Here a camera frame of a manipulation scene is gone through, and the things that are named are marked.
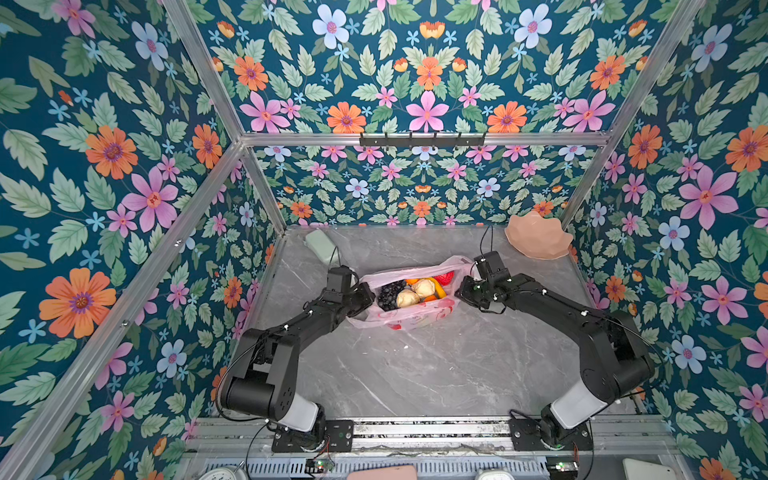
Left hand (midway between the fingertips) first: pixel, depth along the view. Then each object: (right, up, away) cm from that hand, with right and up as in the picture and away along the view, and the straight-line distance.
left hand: (380, 286), depth 90 cm
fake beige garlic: (+8, -4, +3) cm, 10 cm away
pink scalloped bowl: (+60, +17, +26) cm, 67 cm away
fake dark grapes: (+2, -5, +6) cm, 8 cm away
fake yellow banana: (+20, -3, +7) cm, 21 cm away
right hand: (+23, -2, +1) cm, 23 cm away
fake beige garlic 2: (+14, -1, +6) cm, 16 cm away
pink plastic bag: (+9, -9, -5) cm, 13 cm away
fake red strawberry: (+21, +2, +9) cm, 23 cm away
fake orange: (+10, 0, +10) cm, 14 cm away
